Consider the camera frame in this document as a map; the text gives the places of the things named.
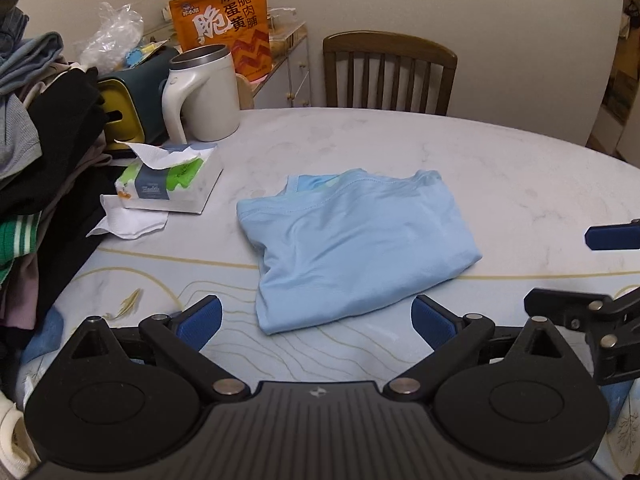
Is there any blue cloth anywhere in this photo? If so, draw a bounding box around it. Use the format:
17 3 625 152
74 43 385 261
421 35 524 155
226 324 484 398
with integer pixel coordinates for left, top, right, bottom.
20 305 66 366

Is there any tissue pack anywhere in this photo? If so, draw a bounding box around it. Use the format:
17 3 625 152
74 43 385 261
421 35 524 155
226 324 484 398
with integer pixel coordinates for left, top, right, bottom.
114 142 224 215

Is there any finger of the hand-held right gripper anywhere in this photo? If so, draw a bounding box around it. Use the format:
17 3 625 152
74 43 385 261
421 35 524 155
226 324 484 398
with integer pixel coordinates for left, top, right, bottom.
585 219 640 251
524 287 640 387

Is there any denim garment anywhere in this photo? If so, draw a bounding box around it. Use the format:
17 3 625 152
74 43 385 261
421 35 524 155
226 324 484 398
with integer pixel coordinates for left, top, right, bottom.
0 7 31 56

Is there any off-white garment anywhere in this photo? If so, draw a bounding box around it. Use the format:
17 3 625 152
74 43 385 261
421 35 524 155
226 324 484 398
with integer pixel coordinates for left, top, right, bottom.
0 390 41 479

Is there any loose white tissue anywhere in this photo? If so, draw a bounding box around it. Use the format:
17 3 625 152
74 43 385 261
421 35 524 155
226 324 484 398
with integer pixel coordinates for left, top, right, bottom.
86 194 170 239

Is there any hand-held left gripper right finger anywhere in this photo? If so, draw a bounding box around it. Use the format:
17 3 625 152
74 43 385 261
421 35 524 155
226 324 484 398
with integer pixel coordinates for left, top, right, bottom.
382 294 571 402

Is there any brown wooden chair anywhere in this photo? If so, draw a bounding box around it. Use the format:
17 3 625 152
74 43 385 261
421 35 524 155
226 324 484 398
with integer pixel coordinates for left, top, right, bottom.
322 31 458 116

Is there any dark teal container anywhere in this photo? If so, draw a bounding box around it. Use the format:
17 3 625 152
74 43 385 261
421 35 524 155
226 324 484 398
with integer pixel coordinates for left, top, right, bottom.
95 42 181 153

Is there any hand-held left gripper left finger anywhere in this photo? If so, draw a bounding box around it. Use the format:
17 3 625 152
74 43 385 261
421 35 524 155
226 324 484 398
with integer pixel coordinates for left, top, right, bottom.
70 294 251 404

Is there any green striped garment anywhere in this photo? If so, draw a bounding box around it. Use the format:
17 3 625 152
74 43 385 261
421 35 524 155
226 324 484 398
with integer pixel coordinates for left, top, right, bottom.
0 210 43 286

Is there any cardboard box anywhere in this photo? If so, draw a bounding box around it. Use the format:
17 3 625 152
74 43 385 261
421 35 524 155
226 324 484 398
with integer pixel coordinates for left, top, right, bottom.
585 60 640 168

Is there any wooden board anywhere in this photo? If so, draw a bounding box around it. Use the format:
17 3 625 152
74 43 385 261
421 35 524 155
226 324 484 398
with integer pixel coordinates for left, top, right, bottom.
235 74 256 111

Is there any mauve garment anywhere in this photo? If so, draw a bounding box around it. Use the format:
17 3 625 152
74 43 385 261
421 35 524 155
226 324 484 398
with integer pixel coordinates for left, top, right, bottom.
0 255 41 332

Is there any small drawer cabinet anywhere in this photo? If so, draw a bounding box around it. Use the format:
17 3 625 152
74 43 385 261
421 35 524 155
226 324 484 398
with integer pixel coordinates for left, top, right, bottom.
247 7 311 111

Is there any grey-blue garment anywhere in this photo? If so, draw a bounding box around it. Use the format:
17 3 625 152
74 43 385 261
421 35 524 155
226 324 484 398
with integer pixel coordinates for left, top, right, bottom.
0 32 66 96

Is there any orange snack bag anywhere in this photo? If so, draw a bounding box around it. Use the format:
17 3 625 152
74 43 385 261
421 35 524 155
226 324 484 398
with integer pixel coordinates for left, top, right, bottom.
167 0 273 83

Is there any grey knit garment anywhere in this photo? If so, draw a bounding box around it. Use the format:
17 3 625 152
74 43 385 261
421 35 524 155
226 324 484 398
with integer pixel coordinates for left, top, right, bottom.
0 92 43 181

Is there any pile of clothes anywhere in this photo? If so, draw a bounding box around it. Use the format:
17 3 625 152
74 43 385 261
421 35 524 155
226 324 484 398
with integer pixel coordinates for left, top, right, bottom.
0 67 121 321

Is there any white mug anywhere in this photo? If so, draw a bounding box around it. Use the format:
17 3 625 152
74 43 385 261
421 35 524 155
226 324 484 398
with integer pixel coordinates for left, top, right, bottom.
161 44 242 145

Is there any blue printed t-shirt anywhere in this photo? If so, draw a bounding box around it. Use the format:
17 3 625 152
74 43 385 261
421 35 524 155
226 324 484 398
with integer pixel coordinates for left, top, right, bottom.
236 169 483 336

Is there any clear plastic bag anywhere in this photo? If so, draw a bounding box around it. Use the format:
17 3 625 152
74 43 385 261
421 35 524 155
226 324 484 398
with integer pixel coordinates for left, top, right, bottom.
75 1 146 68

